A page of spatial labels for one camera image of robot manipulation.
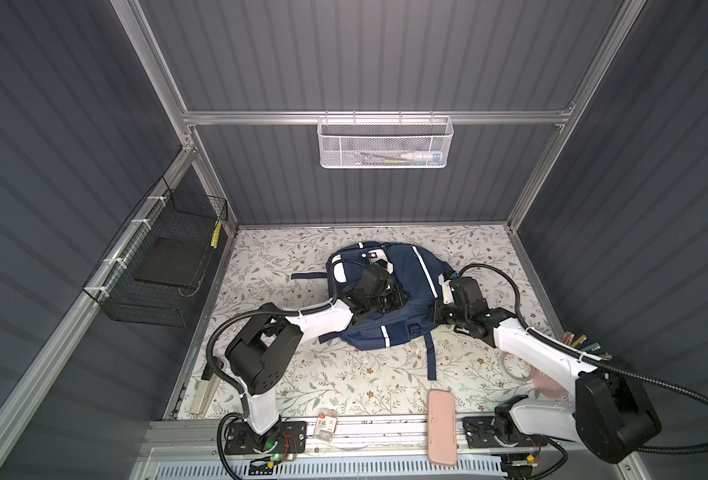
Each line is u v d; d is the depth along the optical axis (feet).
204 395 2.53
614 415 1.42
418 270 3.06
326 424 2.43
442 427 2.42
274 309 1.72
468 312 2.19
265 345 1.63
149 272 2.38
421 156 2.92
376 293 2.36
